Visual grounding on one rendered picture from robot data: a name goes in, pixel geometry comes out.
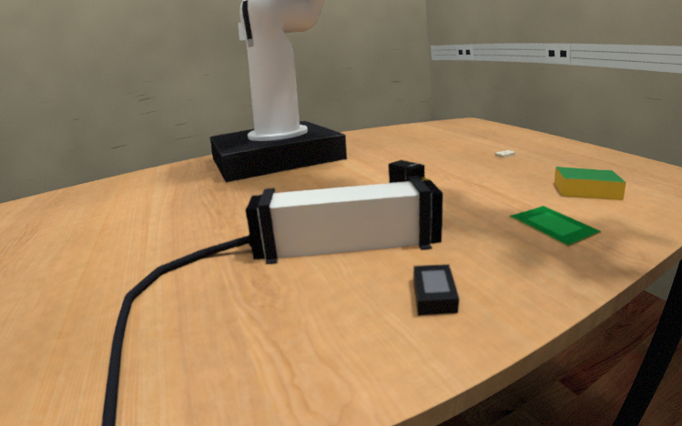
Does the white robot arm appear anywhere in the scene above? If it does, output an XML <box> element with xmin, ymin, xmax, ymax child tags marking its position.
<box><xmin>239</xmin><ymin>0</ymin><xmax>324</xmax><ymax>141</ymax></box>

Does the flat green rectangular pad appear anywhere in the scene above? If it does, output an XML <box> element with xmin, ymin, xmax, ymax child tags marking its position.
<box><xmin>509</xmin><ymin>206</ymin><xmax>601</xmax><ymax>247</ymax></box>

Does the yellow block with green top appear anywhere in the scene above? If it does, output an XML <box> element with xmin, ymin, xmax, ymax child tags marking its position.
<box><xmin>555</xmin><ymin>167</ymin><xmax>626</xmax><ymax>200</ymax></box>

